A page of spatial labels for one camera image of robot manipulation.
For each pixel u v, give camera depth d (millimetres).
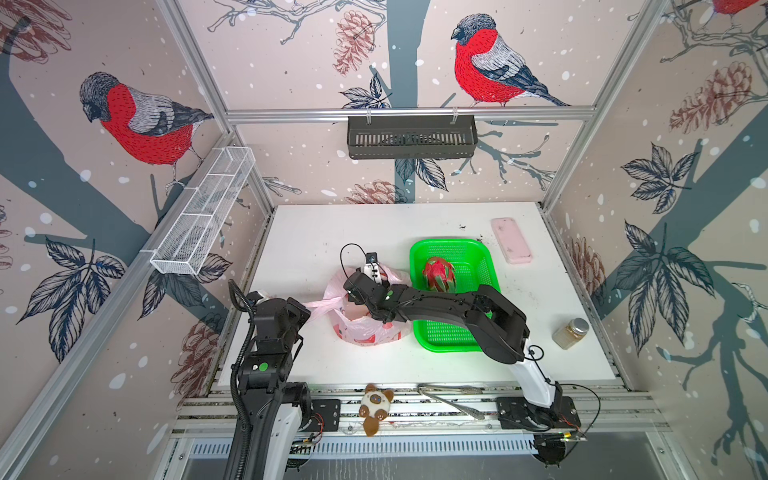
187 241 712
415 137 1055
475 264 1007
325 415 733
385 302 667
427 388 792
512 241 1072
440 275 901
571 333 785
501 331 515
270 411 488
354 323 728
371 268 798
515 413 732
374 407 727
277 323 573
